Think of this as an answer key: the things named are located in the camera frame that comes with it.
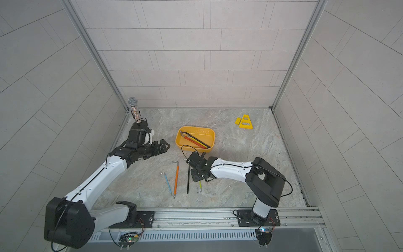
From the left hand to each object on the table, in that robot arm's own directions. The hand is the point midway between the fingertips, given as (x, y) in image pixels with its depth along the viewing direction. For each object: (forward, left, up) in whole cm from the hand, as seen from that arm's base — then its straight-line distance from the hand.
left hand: (167, 146), depth 83 cm
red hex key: (+8, -17, -11) cm, 21 cm away
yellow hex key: (+10, -16, -10) cm, 21 cm away
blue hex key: (-15, -1, -12) cm, 19 cm away
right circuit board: (-38, -47, -13) cm, 62 cm away
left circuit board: (-39, +12, -11) cm, 42 cm away
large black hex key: (+12, -14, -11) cm, 21 cm away
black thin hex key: (-14, -12, -11) cm, 21 cm away
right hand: (-12, -16, -12) cm, 23 cm away
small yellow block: (+26, -42, -10) cm, 51 cm away
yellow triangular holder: (+26, -48, -11) cm, 56 cm away
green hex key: (-17, -18, -12) cm, 28 cm away
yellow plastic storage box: (+15, -21, -11) cm, 28 cm away
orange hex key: (-12, -5, -12) cm, 18 cm away
